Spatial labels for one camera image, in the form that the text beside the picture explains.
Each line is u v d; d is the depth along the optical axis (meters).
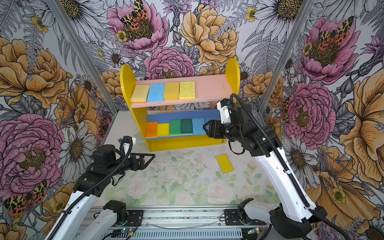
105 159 0.53
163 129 0.92
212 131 0.54
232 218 0.73
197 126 0.92
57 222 0.42
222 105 0.55
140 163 0.63
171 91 0.71
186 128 0.92
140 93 0.72
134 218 0.73
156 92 0.72
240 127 0.43
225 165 0.93
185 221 0.74
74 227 0.44
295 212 0.36
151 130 0.90
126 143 0.63
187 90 0.73
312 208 0.35
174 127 0.92
